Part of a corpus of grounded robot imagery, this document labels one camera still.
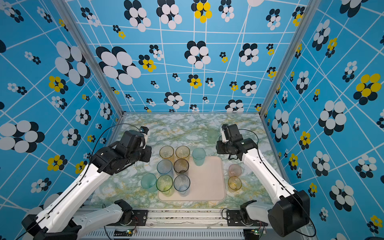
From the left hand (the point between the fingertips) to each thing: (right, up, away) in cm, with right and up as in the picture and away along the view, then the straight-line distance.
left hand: (152, 148), depth 72 cm
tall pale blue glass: (+13, -22, +12) cm, 29 cm away
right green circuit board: (+48, -40, -2) cm, 62 cm away
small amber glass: (+43, -22, +12) cm, 50 cm away
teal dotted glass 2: (-6, -21, +12) cm, 25 cm away
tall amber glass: (+5, -4, +11) cm, 12 cm away
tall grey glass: (+14, -10, +5) cm, 18 cm away
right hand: (+36, 0, +9) cm, 37 cm away
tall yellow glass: (+13, -5, +16) cm, 21 cm away
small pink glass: (+44, -16, +16) cm, 50 cm away
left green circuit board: (-14, -41, 0) cm, 44 cm away
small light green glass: (+33, +4, +32) cm, 46 cm away
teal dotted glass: (+23, -8, +21) cm, 32 cm away
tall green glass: (+4, -21, +7) cm, 22 cm away
